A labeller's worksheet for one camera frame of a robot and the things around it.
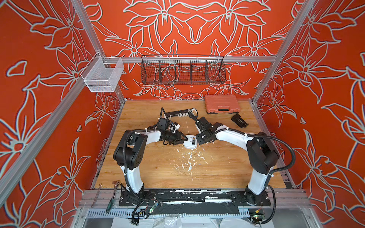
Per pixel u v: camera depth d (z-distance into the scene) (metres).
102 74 0.94
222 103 1.12
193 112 1.10
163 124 0.80
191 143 0.90
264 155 0.48
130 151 0.50
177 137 0.81
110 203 0.72
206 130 0.73
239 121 1.04
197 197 0.74
